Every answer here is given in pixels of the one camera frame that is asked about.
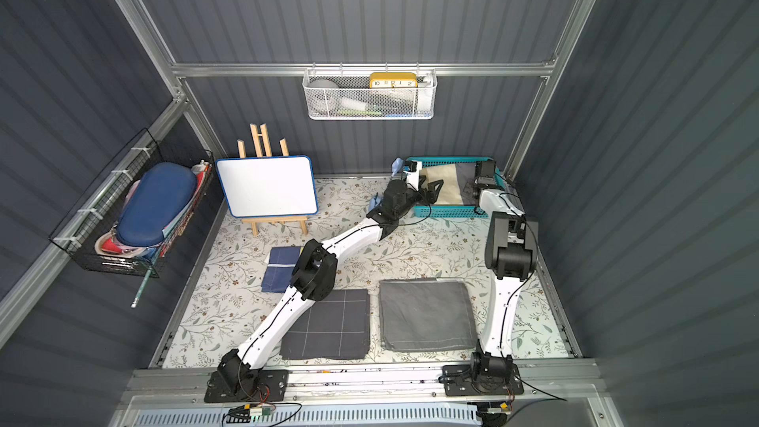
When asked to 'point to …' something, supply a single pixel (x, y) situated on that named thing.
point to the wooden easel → (258, 152)
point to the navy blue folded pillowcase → (279, 273)
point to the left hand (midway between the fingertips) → (444, 183)
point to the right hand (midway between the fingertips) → (486, 187)
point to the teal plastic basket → (454, 211)
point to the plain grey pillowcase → (426, 314)
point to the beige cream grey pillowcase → (455, 176)
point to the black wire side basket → (88, 234)
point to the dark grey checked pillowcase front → (336, 326)
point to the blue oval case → (158, 197)
